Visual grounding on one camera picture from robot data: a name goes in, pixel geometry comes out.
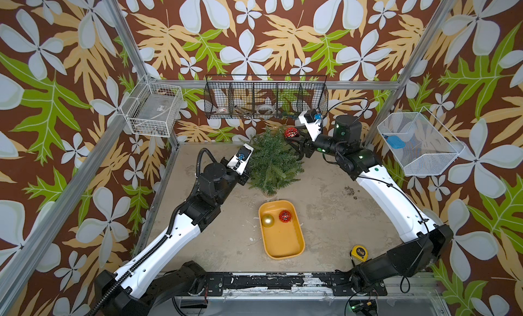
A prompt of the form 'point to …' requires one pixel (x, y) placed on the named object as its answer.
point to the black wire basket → (264, 97)
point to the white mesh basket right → (418, 143)
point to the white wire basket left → (152, 109)
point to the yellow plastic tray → (282, 233)
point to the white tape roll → (265, 109)
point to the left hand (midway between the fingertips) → (244, 150)
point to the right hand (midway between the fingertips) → (290, 133)
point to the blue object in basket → (395, 142)
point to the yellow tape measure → (360, 253)
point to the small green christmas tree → (275, 161)
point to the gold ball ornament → (267, 220)
